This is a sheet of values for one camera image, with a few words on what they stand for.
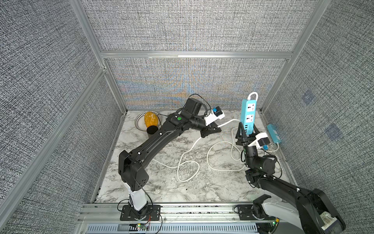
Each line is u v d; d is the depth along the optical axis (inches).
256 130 24.9
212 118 24.2
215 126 26.5
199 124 24.6
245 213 28.8
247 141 24.3
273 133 41.8
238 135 25.7
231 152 37.3
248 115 24.2
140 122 43.7
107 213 30.5
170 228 27.6
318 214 16.5
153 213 29.2
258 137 21.9
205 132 24.7
